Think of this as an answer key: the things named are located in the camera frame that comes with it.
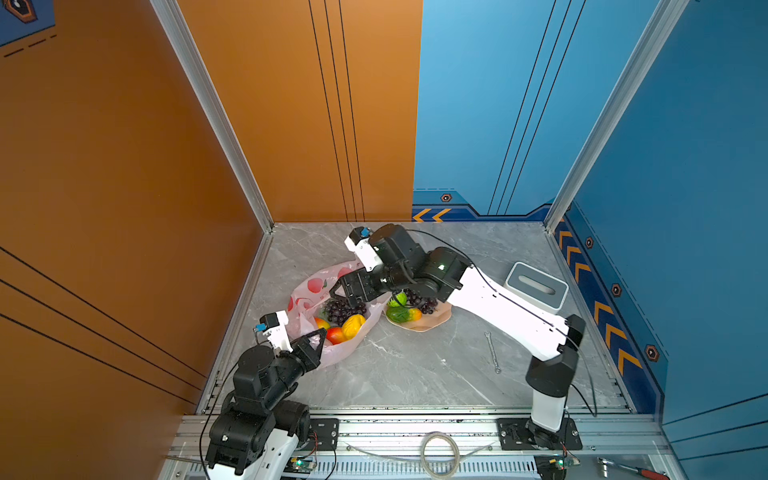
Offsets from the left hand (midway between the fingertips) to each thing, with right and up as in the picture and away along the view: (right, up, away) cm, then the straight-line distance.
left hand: (327, 329), depth 68 cm
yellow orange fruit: (+3, -3, +17) cm, 17 cm away
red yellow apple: (-2, -7, +19) cm, 20 cm away
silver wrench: (+45, -16, +16) cm, 50 cm away
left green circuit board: (-6, -33, +3) cm, 34 cm away
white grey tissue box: (+62, +6, +29) cm, 69 cm away
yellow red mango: (-6, -4, +22) cm, 23 cm away
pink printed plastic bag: (-11, +4, +21) cm, 24 cm away
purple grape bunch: (-2, -1, +24) cm, 24 cm away
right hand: (+4, +10, -2) cm, 11 cm away
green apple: (+17, +6, +8) cm, 20 cm away
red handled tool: (+72, -33, 0) cm, 79 cm away
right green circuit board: (+55, -32, +2) cm, 64 cm away
